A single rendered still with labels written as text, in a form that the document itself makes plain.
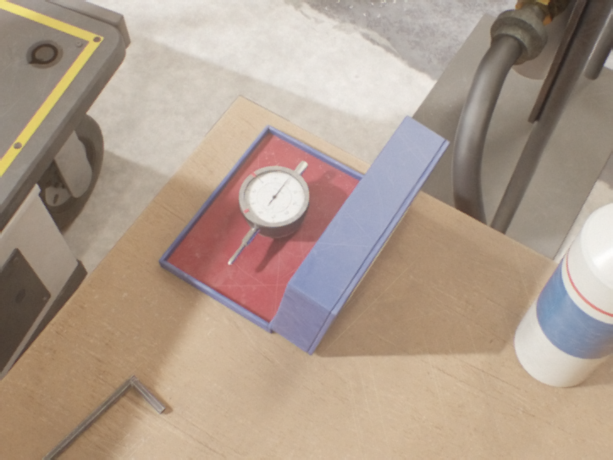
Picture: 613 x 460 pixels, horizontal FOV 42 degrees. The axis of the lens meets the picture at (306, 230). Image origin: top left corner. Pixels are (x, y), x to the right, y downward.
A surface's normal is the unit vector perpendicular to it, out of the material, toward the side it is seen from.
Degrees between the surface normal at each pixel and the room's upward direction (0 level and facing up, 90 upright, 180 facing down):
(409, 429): 0
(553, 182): 0
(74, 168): 90
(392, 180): 9
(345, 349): 0
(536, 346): 90
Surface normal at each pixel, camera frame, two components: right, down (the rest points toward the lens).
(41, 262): 0.91, 0.36
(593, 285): -0.80, 0.54
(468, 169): -0.04, 0.36
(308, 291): 0.14, -0.38
